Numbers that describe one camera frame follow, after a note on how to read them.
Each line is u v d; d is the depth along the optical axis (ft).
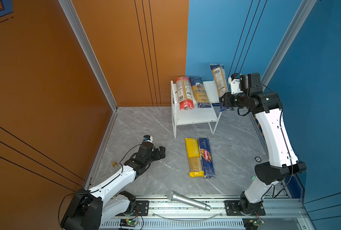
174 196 2.43
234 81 1.98
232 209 2.38
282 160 1.39
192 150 3.02
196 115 3.13
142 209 2.42
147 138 2.50
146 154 2.11
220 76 2.37
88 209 1.31
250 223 2.29
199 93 2.54
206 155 2.92
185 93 2.53
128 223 2.32
